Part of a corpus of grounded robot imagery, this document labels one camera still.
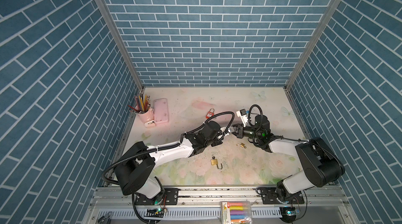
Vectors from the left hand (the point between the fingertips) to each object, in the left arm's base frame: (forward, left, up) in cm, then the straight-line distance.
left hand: (222, 129), depth 84 cm
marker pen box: (-36, -4, -10) cm, 38 cm away
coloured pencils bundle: (+19, +48, -2) cm, 51 cm away
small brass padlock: (-4, -13, -12) cm, 18 cm away
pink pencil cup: (+14, +46, -10) cm, 49 cm away
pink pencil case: (+21, +39, -11) cm, 45 cm away
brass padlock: (-13, +4, -13) cm, 19 cm away
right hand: (0, -2, +1) cm, 2 cm away
